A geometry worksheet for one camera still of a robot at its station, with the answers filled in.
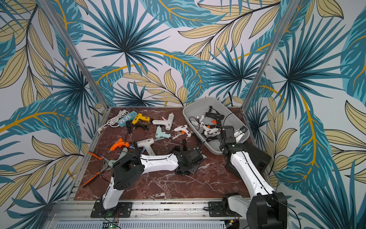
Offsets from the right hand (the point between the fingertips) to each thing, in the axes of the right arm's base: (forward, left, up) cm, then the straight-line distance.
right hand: (230, 138), depth 83 cm
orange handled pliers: (-8, +75, -14) cm, 77 cm away
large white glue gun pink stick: (+22, +39, -12) cm, 46 cm away
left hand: (-11, +21, -16) cm, 29 cm away
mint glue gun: (+13, +44, -13) cm, 47 cm away
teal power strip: (+24, +73, -12) cm, 77 cm away
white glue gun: (+14, +10, -11) cm, 20 cm away
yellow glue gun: (+30, +61, -13) cm, 69 cm away
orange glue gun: (+6, +69, -12) cm, 71 cm away
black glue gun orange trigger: (+27, -1, -12) cm, 30 cm away
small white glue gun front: (+22, +18, -13) cm, 31 cm away
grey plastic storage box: (+34, +19, -11) cm, 41 cm away
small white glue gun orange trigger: (+16, +27, -13) cm, 34 cm away
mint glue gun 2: (0, +66, -14) cm, 67 cm away
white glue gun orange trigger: (+17, +8, -12) cm, 23 cm away
